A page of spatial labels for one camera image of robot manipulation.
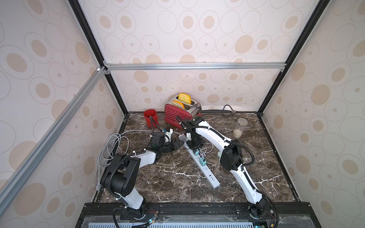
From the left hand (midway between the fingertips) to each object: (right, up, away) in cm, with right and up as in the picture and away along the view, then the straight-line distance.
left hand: (184, 142), depth 88 cm
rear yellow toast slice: (0, +31, +14) cm, 34 cm away
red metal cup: (-29, +19, +21) cm, 41 cm away
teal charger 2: (+8, -6, -1) cm, 10 cm away
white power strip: (+12, -16, -3) cm, 20 cm away
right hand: (+9, -5, +4) cm, 11 cm away
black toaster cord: (+30, +24, +36) cm, 53 cm away
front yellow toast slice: (-5, +25, +9) cm, 27 cm away
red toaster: (+4, +21, +7) cm, 22 cm away
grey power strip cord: (-54, -4, +14) cm, 56 cm away
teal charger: (+11, -11, -4) cm, 16 cm away
